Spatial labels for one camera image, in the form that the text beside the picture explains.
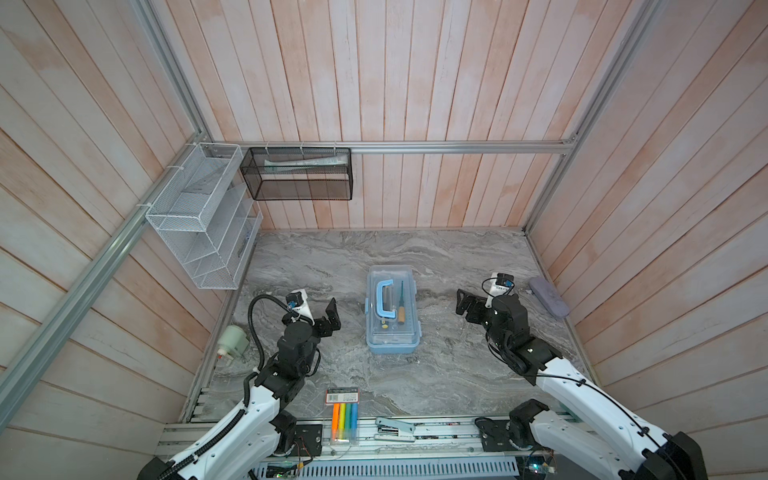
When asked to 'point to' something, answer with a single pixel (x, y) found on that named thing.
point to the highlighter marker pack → (345, 414)
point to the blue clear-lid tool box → (385, 334)
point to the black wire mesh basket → (299, 173)
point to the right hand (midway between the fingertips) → (471, 293)
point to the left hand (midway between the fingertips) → (321, 306)
